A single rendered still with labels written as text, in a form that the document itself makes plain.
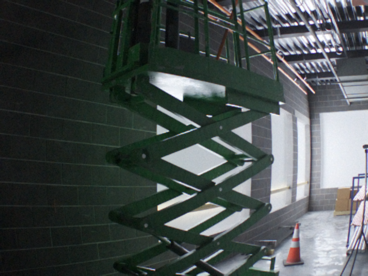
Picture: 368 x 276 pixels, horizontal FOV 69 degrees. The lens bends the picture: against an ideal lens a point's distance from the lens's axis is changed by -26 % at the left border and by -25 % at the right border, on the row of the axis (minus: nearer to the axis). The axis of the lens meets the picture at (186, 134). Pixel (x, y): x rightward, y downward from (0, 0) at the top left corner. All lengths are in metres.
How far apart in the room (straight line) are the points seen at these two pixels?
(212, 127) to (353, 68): 5.23
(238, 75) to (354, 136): 9.14
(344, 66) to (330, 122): 4.69
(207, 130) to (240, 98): 0.44
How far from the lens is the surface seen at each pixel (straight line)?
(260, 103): 3.03
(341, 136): 11.63
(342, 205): 10.14
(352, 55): 8.46
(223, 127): 2.69
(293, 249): 5.17
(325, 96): 11.73
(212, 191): 2.59
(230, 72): 2.69
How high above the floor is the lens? 1.58
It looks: 6 degrees up
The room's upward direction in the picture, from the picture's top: straight up
